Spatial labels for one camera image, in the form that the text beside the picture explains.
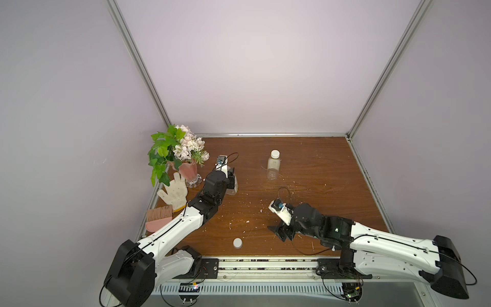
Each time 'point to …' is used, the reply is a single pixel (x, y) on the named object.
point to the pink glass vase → (189, 172)
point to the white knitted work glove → (176, 192)
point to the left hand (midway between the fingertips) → (230, 166)
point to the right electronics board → (351, 291)
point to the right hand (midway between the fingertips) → (273, 215)
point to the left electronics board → (189, 291)
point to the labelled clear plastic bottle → (233, 191)
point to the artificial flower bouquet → (176, 145)
